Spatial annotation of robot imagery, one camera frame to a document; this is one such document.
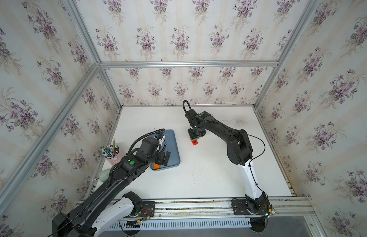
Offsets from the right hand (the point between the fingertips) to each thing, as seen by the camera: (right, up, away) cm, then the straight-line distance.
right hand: (196, 136), depth 97 cm
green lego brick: (-1, -2, 0) cm, 2 cm away
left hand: (-19, -6, -21) cm, 29 cm away
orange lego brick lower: (-25, -17, -11) cm, 32 cm away
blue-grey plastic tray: (-15, -14, -4) cm, 21 cm away
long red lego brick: (-1, -4, 0) cm, 4 cm away
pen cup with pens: (-51, -8, -13) cm, 53 cm away
